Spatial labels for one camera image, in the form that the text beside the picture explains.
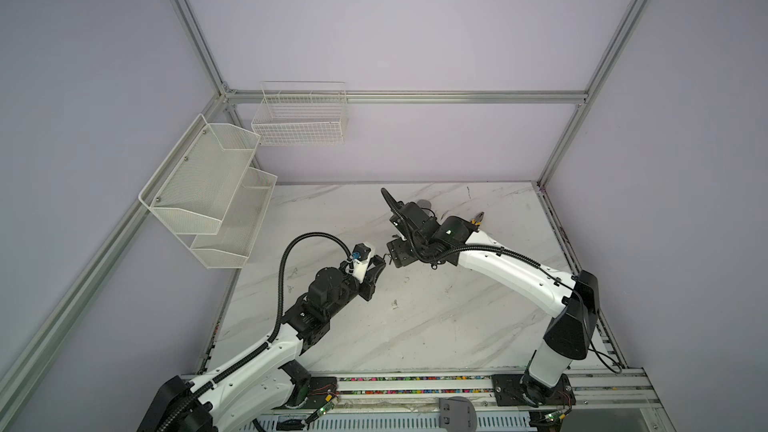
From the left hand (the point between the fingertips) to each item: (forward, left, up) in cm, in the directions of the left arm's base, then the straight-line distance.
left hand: (377, 261), depth 78 cm
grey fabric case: (+34, -16, -15) cm, 40 cm away
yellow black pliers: (+27, -36, -16) cm, 48 cm away
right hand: (+4, -6, +2) cm, 7 cm away
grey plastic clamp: (-32, -20, -17) cm, 41 cm away
